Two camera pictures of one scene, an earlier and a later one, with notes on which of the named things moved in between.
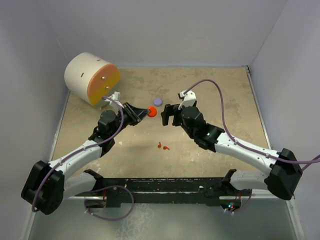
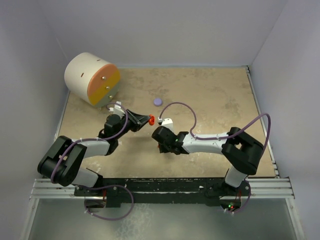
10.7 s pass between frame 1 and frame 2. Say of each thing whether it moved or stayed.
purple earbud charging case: stayed
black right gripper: moved
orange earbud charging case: moved
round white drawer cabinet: stayed
